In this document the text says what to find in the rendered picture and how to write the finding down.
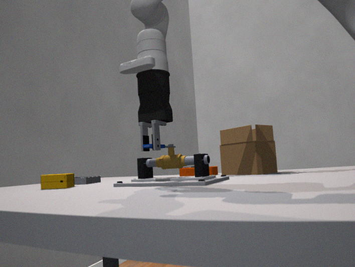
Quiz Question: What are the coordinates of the brown cardboard box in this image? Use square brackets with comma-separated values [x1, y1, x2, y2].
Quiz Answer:
[220, 124, 277, 175]

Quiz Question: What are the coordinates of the orange digital multimeter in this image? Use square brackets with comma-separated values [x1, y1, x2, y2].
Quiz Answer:
[180, 166, 218, 176]

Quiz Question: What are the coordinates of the yellow box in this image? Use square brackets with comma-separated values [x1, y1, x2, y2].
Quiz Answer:
[41, 173, 75, 189]

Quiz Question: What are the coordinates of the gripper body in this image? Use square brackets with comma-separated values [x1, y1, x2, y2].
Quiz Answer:
[119, 50, 173, 123]

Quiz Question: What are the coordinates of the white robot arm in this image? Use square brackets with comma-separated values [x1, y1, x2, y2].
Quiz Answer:
[130, 0, 355, 55]

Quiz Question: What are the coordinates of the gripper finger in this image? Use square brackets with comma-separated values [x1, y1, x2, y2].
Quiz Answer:
[138, 122, 152, 152]
[151, 120, 166, 151]

